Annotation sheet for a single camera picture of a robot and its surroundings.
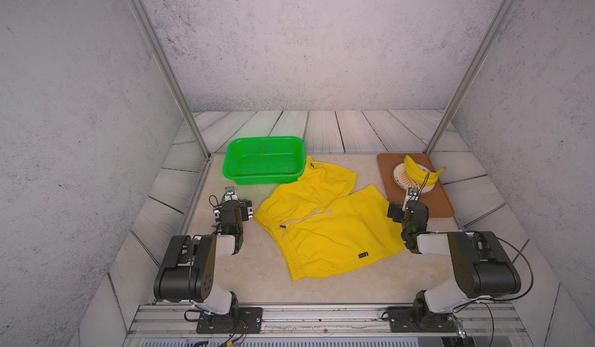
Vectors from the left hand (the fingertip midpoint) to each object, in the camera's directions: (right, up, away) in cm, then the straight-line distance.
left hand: (236, 200), depth 94 cm
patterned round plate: (+73, +7, +15) cm, 75 cm away
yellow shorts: (+35, -10, 0) cm, 37 cm away
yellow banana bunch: (+78, +11, +11) cm, 80 cm away
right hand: (+69, -1, 0) cm, 69 cm away
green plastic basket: (+3, +17, +24) cm, 30 cm away
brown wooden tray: (+85, -1, +8) cm, 86 cm away
